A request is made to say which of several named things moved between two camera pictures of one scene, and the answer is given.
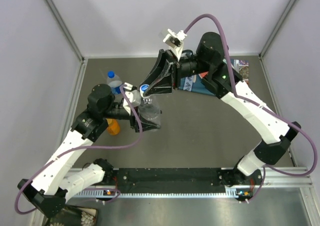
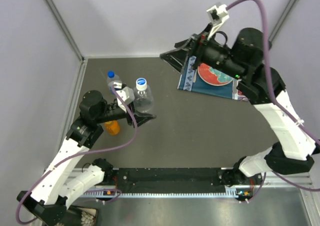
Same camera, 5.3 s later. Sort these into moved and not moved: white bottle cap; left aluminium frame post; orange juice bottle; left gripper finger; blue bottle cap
Moved: left gripper finger; white bottle cap
Not moved: orange juice bottle; blue bottle cap; left aluminium frame post
